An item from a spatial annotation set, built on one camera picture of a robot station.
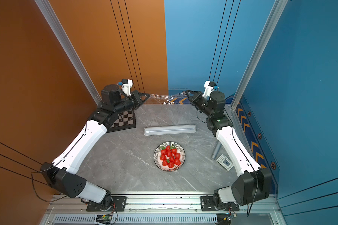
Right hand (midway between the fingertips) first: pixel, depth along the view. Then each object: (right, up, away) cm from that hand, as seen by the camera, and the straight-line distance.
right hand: (185, 91), depth 69 cm
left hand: (-17, -1, -1) cm, 17 cm away
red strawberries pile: (-8, -38, +17) cm, 43 cm away
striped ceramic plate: (-17, -37, +20) cm, 45 cm away
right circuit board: (+22, -63, 0) cm, 66 cm away
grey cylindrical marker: (+22, -35, +22) cm, 47 cm away
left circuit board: (-40, -64, +2) cm, 76 cm away
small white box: (+26, -42, +17) cm, 52 cm away
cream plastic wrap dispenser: (-9, -22, +25) cm, 34 cm away
